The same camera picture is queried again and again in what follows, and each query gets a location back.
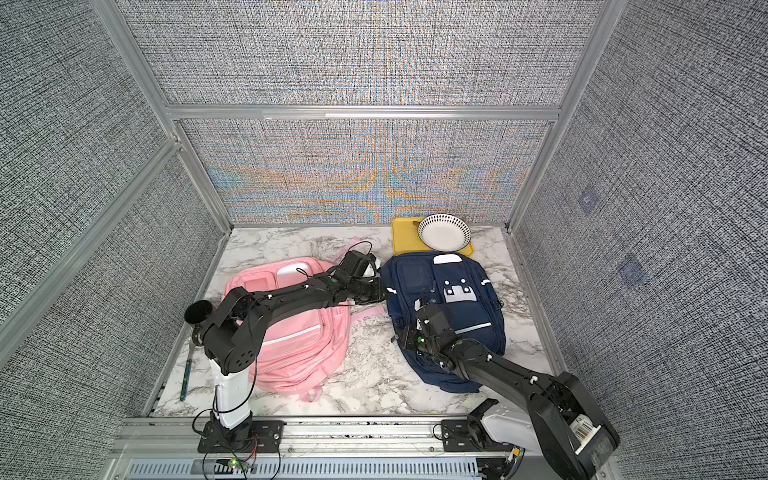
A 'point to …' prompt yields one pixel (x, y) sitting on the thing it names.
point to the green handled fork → (187, 372)
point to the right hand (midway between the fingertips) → (400, 326)
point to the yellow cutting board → (405, 238)
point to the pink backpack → (303, 348)
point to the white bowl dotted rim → (444, 232)
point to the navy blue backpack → (456, 280)
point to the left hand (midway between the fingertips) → (398, 293)
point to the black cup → (198, 311)
